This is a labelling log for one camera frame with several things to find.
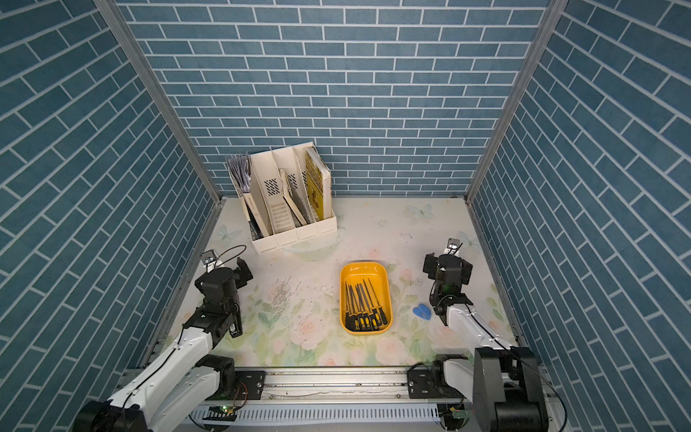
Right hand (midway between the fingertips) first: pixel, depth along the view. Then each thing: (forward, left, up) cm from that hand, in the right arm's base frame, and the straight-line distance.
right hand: (450, 257), depth 88 cm
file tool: (-19, +30, -10) cm, 37 cm away
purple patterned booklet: (+17, +72, +18) cm, 76 cm away
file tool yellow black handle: (-18, +32, -11) cm, 38 cm away
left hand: (-10, +69, +4) cm, 70 cm away
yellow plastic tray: (-3, +32, -9) cm, 33 cm away
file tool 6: (-16, +22, -10) cm, 29 cm away
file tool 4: (-17, +25, -11) cm, 32 cm away
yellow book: (+21, +47, +10) cm, 52 cm away
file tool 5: (-13, +29, -10) cm, 33 cm away
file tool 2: (-18, +28, -9) cm, 34 cm away
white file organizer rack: (+16, +58, +10) cm, 61 cm away
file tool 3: (-18, +26, -10) cm, 33 cm away
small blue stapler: (-16, +9, -8) cm, 19 cm away
